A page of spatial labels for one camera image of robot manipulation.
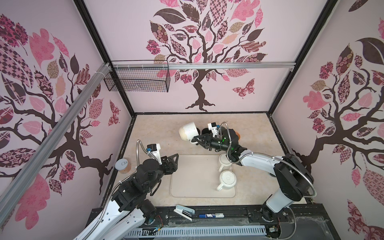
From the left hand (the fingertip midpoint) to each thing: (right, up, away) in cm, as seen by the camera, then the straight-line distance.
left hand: (174, 159), depth 69 cm
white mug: (+28, -6, +14) cm, 32 cm away
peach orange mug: (+41, +10, +36) cm, 56 cm away
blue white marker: (+19, -29, +3) cm, 35 cm away
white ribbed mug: (+27, -12, +8) cm, 31 cm away
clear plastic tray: (+11, -15, +18) cm, 26 cm away
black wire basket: (-24, +49, +26) cm, 60 cm away
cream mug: (+6, +13, +6) cm, 16 cm away
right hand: (+10, +10, +6) cm, 15 cm away
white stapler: (+6, -28, +5) cm, 29 cm away
